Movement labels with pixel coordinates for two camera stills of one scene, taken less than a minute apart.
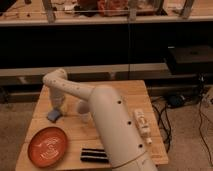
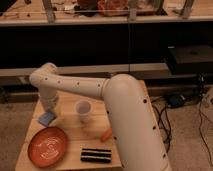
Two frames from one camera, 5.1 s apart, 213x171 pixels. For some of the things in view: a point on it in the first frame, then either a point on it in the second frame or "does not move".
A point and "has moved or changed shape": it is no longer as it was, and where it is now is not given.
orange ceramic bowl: [47, 147] does not move
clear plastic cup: [84, 111] does not move
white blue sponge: [53, 115] has moved or changed shape
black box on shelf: [190, 59] does not move
